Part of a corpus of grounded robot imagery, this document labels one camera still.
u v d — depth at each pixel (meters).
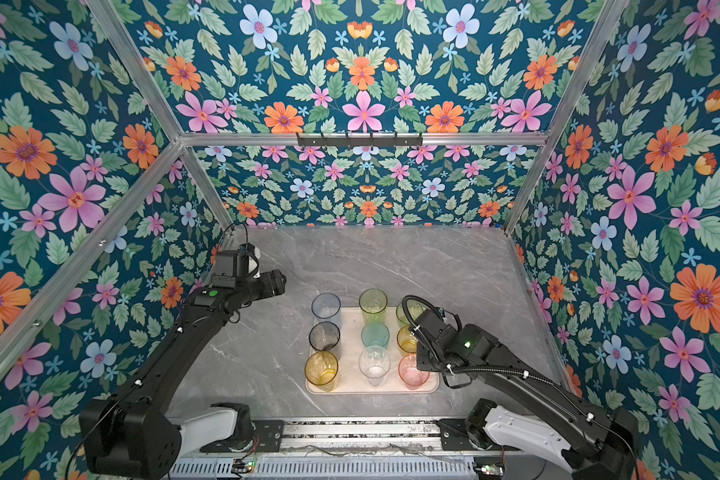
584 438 0.39
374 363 0.82
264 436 0.73
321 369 0.86
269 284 0.73
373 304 0.82
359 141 0.93
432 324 0.56
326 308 0.82
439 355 0.54
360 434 0.75
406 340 0.88
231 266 0.61
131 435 0.39
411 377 0.82
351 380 0.82
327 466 0.70
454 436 0.72
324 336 0.83
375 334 0.86
